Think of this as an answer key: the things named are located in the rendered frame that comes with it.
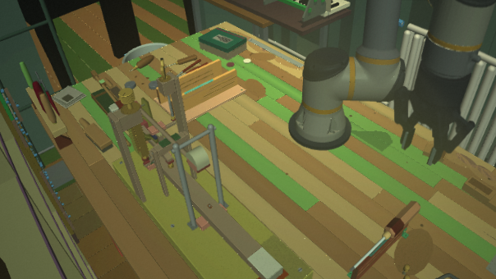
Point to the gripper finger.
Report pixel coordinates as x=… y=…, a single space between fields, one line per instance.
x=406 y=128
x=445 y=141

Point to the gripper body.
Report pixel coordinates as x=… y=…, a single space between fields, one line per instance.
x=439 y=96

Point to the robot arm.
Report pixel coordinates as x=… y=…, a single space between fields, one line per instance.
x=333 y=89

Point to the small brass knob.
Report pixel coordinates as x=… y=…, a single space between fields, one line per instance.
x=406 y=268

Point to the orange wooden tray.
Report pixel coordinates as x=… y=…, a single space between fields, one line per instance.
x=209 y=87

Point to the long grey-brown key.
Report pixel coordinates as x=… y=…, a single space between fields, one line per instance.
x=228 y=228

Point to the yellow drop screw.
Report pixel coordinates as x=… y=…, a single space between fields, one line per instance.
x=163 y=69

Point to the brass let-off knob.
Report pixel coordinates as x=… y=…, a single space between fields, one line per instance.
x=126 y=98

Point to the dark green tray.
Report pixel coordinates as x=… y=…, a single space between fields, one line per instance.
x=104 y=101

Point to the white radiator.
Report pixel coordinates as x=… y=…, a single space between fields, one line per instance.
x=482 y=100

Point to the small wooden box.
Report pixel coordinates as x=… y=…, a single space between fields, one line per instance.
x=480 y=187

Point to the brown oval pad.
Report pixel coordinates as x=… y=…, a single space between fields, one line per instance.
x=414 y=247

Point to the wooden clamp tool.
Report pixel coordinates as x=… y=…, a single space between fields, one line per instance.
x=387 y=240

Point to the metal ruler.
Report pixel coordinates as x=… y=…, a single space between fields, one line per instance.
x=277 y=52

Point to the brown table with keyboard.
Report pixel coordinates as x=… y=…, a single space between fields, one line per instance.
x=279 y=17

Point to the white disc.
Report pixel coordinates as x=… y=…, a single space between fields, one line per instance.
x=247 y=60

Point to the dark red disc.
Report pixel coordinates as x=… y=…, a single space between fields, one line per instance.
x=230 y=64

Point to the green box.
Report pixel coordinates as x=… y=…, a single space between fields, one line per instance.
x=223 y=40

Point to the cream hammer head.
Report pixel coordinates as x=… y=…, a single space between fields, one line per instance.
x=198 y=158

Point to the grey round bowl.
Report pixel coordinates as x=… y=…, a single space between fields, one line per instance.
x=135 y=52

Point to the brown wooden block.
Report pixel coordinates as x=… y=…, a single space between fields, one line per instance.
x=96 y=134

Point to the grey square paper stack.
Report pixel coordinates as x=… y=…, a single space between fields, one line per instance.
x=69 y=96

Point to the wooden tool rack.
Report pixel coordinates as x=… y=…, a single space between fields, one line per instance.
x=44 y=104

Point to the model grand action frame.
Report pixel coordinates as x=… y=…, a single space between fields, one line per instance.
x=217 y=236

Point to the grey metal arch rail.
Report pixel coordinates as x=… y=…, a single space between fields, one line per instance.
x=181 y=174

